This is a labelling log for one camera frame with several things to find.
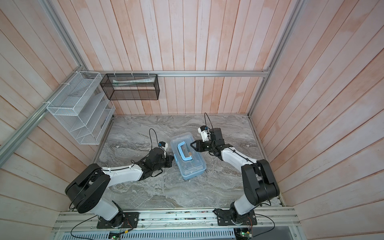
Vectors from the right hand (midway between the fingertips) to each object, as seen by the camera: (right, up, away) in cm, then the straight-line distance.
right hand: (193, 144), depth 90 cm
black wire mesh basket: (-44, +39, +14) cm, 60 cm away
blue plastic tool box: (-2, -10, -6) cm, 12 cm away
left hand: (-12, -10, 0) cm, 16 cm away
